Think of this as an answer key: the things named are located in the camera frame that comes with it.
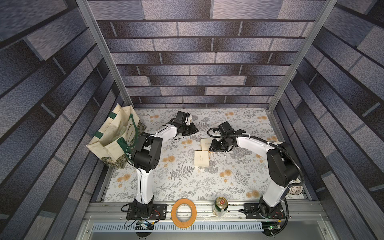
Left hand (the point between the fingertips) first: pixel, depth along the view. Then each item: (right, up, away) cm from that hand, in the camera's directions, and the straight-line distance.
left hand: (199, 129), depth 97 cm
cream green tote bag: (-44, -6, -21) cm, 50 cm away
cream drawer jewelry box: (+1, -18, -7) cm, 19 cm away
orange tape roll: (-12, -42, -27) cm, 52 cm away
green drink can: (+9, -34, -31) cm, 47 cm away
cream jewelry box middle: (+5, -9, -2) cm, 11 cm away
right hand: (+7, -12, -5) cm, 15 cm away
